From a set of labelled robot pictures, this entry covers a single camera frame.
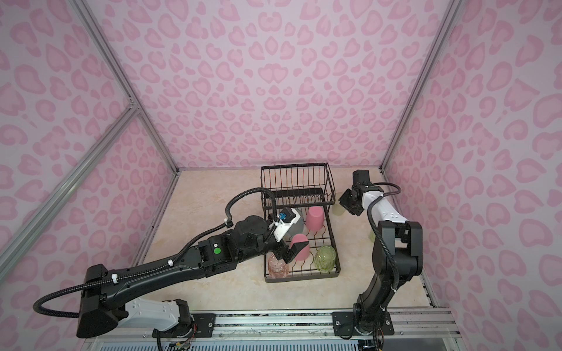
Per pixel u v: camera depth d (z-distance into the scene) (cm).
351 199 72
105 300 39
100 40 75
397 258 48
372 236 96
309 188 88
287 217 54
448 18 71
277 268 81
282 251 58
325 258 79
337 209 92
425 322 75
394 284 50
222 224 56
